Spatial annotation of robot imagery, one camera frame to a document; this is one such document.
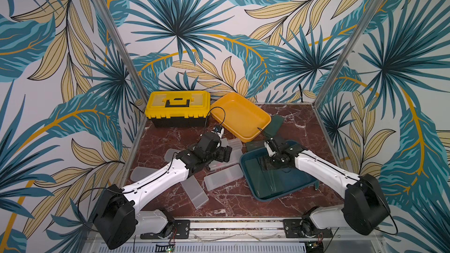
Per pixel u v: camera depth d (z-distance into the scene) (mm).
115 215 389
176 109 941
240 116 1110
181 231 733
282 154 634
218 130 703
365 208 418
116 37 842
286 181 838
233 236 732
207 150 598
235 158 934
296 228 723
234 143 997
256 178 871
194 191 825
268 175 863
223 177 871
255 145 980
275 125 1046
